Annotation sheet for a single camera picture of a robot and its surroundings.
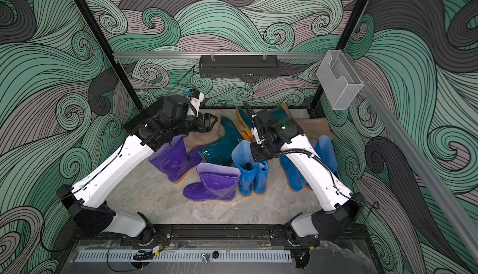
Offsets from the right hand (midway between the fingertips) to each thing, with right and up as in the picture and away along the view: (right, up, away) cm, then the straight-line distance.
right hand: (255, 157), depth 71 cm
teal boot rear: (-2, +13, +35) cm, 38 cm away
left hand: (-17, +16, -2) cm, 23 cm away
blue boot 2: (+22, -15, +19) cm, 32 cm away
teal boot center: (-16, -3, +27) cm, 31 cm away
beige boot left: (-29, +4, +27) cm, 40 cm away
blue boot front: (+2, -3, -7) cm, 8 cm away
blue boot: (-3, -6, +10) cm, 12 cm away
